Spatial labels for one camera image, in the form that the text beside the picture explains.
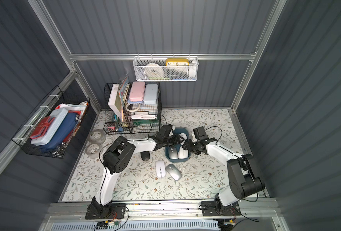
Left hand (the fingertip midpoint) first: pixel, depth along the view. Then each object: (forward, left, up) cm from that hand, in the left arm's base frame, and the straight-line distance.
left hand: (185, 142), depth 95 cm
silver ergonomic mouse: (-6, +9, -3) cm, 11 cm away
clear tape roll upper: (+9, +64, -5) cm, 65 cm away
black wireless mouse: (-9, +26, -2) cm, 28 cm away
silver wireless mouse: (-19, +8, -4) cm, 21 cm away
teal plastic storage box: (+9, +5, 0) cm, 10 cm away
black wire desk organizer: (+17, +34, +16) cm, 41 cm away
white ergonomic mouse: (-8, +2, -1) cm, 8 cm away
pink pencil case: (+27, +32, +22) cm, 47 cm away
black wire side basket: (+10, +72, +29) cm, 78 cm away
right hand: (-6, -2, +1) cm, 7 cm away
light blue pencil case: (+30, +24, +17) cm, 42 cm away
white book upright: (+17, +46, +20) cm, 53 cm away
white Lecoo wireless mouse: (+5, +1, 0) cm, 6 cm away
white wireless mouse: (-17, +16, -3) cm, 24 cm away
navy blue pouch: (-6, +61, +27) cm, 67 cm away
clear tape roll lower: (-3, +63, -4) cm, 63 cm away
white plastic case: (-3, +64, +31) cm, 71 cm away
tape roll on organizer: (+14, +34, +16) cm, 40 cm away
